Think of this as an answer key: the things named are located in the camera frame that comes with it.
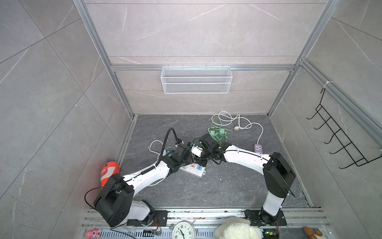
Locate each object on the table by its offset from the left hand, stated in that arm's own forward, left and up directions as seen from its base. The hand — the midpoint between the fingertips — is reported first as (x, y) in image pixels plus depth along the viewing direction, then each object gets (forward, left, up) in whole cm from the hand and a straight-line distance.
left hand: (190, 153), depth 86 cm
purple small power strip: (+6, -46, -8) cm, 47 cm away
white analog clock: (-37, +4, -5) cm, 37 cm away
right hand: (-2, -2, -2) cm, 3 cm away
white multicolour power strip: (-7, -2, -7) cm, 10 cm away
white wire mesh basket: (+46, -6, +20) cm, 50 cm away
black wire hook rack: (-12, -68, +24) cm, 73 cm away
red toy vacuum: (-7, +47, -2) cm, 47 cm away
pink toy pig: (-37, +46, -7) cm, 59 cm away
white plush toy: (-38, -16, +11) cm, 43 cm away
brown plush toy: (-40, -56, -8) cm, 69 cm away
